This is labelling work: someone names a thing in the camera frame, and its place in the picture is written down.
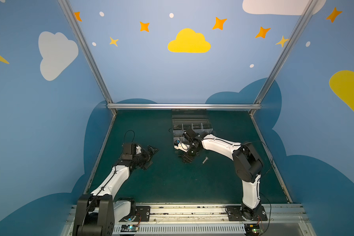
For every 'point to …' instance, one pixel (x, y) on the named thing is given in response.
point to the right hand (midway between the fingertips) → (187, 156)
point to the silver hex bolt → (206, 158)
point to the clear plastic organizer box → (197, 120)
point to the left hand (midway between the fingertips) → (159, 153)
